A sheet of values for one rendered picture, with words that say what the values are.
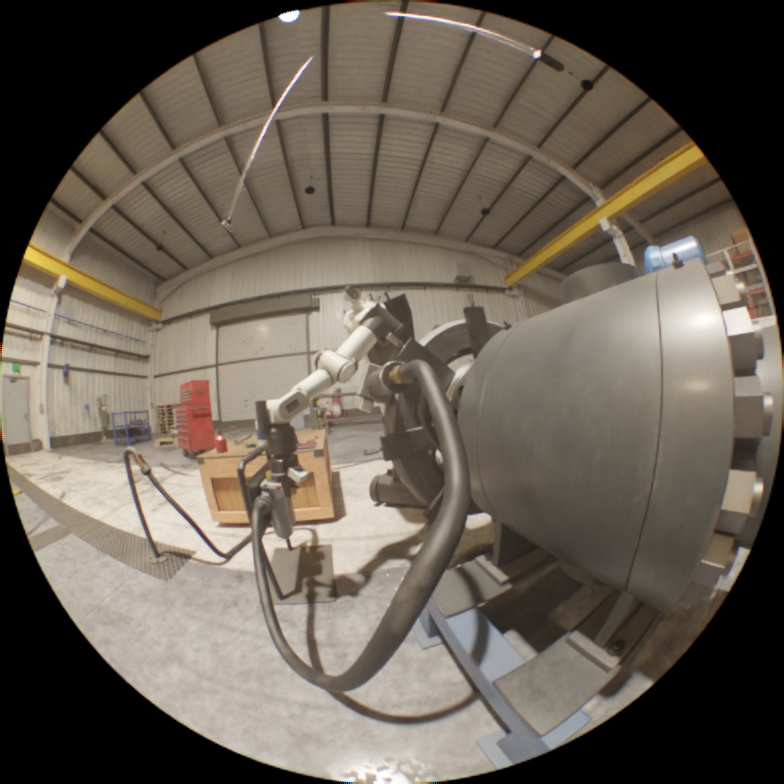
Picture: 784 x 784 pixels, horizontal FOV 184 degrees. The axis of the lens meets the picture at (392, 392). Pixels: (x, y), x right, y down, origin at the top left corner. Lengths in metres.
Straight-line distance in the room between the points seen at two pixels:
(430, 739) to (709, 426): 0.72
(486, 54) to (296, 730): 8.72
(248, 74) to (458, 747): 8.93
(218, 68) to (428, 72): 5.01
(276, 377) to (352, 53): 10.68
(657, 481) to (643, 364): 0.12
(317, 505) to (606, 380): 1.43
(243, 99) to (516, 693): 8.91
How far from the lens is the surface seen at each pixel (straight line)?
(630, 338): 0.33
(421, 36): 7.71
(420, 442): 0.76
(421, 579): 0.22
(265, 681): 0.87
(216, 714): 0.88
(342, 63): 7.96
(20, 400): 10.37
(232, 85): 8.40
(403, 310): 1.15
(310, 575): 1.14
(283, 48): 8.04
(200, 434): 4.24
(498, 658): 0.54
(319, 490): 1.44
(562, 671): 0.53
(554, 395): 0.35
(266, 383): 9.73
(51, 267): 10.92
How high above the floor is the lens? 0.73
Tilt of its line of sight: 1 degrees up
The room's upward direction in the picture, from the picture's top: 5 degrees counter-clockwise
